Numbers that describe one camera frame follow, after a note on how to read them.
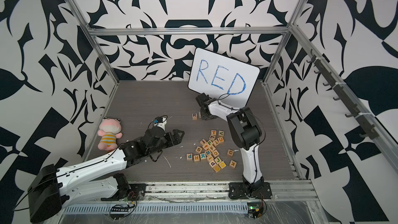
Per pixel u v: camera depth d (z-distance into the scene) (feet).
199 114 3.25
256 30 3.45
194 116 3.23
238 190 2.44
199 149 2.79
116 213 2.27
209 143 2.86
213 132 3.00
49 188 1.29
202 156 2.72
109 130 2.90
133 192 2.38
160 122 2.34
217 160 2.67
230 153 2.77
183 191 2.49
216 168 2.60
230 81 3.09
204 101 2.64
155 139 1.91
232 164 2.65
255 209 2.34
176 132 2.30
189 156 2.72
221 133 3.00
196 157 2.71
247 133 1.79
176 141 2.26
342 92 1.80
